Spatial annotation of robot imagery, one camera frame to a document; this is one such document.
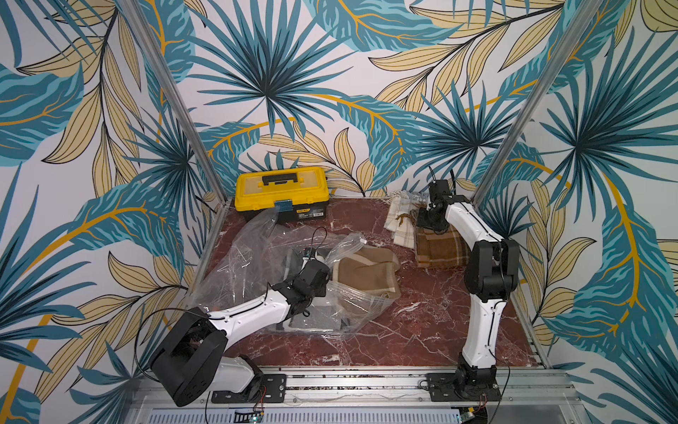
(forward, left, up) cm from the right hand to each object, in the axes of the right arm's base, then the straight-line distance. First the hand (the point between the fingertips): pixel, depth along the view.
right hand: (425, 222), depth 101 cm
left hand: (-22, +42, -2) cm, 47 cm away
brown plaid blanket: (-10, -7, -5) cm, 13 cm away
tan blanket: (-19, +22, -4) cm, 29 cm away
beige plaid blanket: (+7, +7, -5) cm, 11 cm away
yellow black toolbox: (+10, +49, +7) cm, 51 cm away
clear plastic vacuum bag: (-12, +61, -2) cm, 62 cm away
